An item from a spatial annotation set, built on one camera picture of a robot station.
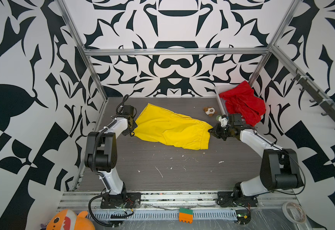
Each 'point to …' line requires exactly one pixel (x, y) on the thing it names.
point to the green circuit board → (243, 216)
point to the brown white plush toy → (209, 111)
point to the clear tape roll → (294, 212)
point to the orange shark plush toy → (68, 219)
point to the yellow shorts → (156, 124)
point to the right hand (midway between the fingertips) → (210, 129)
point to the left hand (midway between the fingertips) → (130, 125)
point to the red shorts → (241, 99)
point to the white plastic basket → (221, 101)
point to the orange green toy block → (185, 215)
